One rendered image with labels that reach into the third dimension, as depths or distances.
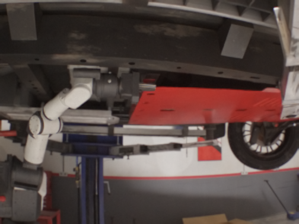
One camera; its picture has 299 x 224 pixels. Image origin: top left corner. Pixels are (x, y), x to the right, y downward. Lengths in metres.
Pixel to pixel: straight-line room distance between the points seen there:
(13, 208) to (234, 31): 1.25
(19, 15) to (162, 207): 5.01
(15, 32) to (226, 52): 0.70
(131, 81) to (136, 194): 4.51
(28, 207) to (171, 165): 4.37
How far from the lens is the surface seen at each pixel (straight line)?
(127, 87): 0.88
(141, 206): 5.34
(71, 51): 0.78
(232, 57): 0.91
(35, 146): 1.08
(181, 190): 5.50
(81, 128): 2.12
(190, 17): 0.91
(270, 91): 1.14
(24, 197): 1.32
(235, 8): 0.59
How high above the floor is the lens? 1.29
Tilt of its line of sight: 14 degrees up
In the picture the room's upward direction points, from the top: straight up
